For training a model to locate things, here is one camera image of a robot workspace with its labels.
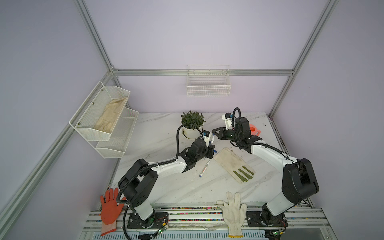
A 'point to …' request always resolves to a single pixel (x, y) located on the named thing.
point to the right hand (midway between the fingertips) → (212, 130)
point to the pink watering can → (254, 131)
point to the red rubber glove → (110, 209)
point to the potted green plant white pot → (190, 118)
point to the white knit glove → (234, 213)
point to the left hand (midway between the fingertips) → (213, 146)
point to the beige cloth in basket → (110, 115)
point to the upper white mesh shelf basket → (95, 120)
